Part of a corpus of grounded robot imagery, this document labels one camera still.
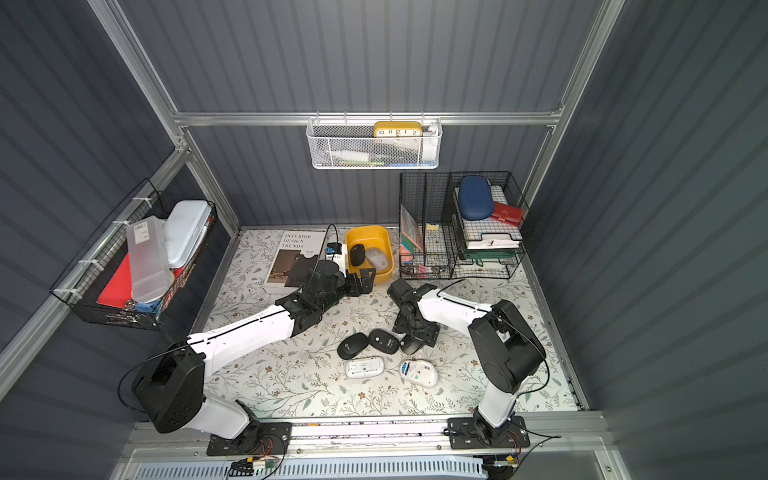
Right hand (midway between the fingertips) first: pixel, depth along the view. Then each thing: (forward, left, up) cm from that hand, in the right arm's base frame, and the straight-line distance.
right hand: (415, 332), depth 90 cm
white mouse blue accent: (-12, -1, +2) cm, 12 cm away
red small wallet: (+31, -30, +20) cm, 47 cm away
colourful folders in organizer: (+34, +1, +6) cm, 35 cm away
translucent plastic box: (-2, +60, +32) cm, 68 cm away
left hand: (+9, +14, +18) cm, 25 cm away
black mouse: (-4, +10, +2) cm, 10 cm away
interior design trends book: (+33, +44, +3) cm, 55 cm away
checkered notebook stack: (+24, -23, +17) cm, 37 cm away
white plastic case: (+14, +60, +32) cm, 69 cm away
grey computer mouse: (+28, +13, +2) cm, 31 cm away
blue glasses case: (+39, -21, +20) cm, 49 cm away
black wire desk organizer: (+52, -7, +10) cm, 53 cm away
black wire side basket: (-6, +70, +35) cm, 79 cm away
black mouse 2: (-4, +2, 0) cm, 4 cm away
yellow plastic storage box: (+41, +16, -1) cm, 44 cm away
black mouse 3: (-5, +19, +1) cm, 20 cm away
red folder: (-3, +70, +28) cm, 75 cm away
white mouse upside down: (-11, +15, +1) cm, 18 cm away
